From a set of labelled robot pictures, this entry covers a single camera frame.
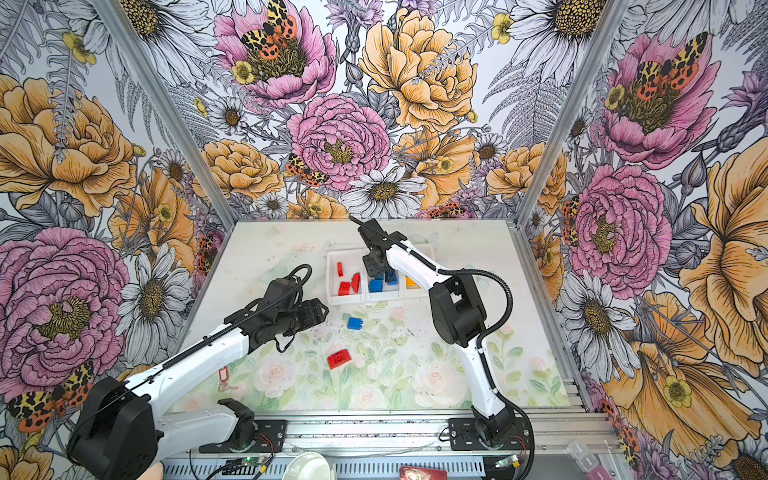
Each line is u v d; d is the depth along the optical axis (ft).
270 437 2.41
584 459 2.30
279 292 2.13
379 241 2.55
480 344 1.93
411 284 2.14
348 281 3.38
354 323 3.10
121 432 1.30
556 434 2.52
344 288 3.38
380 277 3.36
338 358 2.82
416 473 2.17
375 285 3.32
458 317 1.89
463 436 2.43
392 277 3.28
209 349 1.72
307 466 2.26
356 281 3.37
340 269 3.45
